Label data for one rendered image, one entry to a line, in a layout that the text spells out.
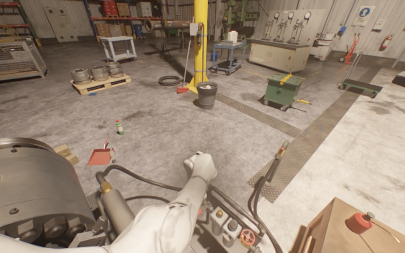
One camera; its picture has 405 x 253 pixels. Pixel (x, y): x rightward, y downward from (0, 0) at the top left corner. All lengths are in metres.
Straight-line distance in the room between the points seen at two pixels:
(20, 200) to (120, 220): 0.39
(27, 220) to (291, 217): 1.68
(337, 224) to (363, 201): 1.01
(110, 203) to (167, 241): 0.47
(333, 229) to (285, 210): 0.58
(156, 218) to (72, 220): 0.62
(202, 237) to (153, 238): 1.16
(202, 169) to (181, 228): 0.22
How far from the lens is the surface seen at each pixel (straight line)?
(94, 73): 4.56
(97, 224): 0.61
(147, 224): 0.34
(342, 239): 1.23
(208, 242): 1.46
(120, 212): 0.72
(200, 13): 3.52
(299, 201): 1.85
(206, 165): 0.52
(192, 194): 0.44
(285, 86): 3.09
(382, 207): 2.33
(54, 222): 0.87
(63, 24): 15.80
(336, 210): 1.33
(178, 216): 0.34
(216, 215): 1.03
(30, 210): 0.88
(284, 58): 5.81
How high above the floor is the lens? 1.40
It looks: 35 degrees down
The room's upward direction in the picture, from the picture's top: 1 degrees clockwise
